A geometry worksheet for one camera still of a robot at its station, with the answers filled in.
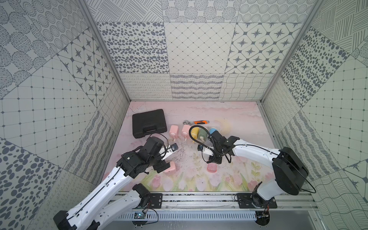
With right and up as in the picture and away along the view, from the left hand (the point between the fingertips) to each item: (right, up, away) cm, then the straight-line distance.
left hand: (166, 153), depth 72 cm
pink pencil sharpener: (+2, +8, +21) cm, 22 cm away
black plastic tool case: (-18, +14, +29) cm, 37 cm away
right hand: (+27, -6, +14) cm, 31 cm away
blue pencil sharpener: (+28, +9, +24) cm, 38 cm away
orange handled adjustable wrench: (+20, +14, +35) cm, 43 cm away
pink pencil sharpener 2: (+2, -11, +6) cm, 13 cm away
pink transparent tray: (+26, -13, +13) cm, 31 cm away
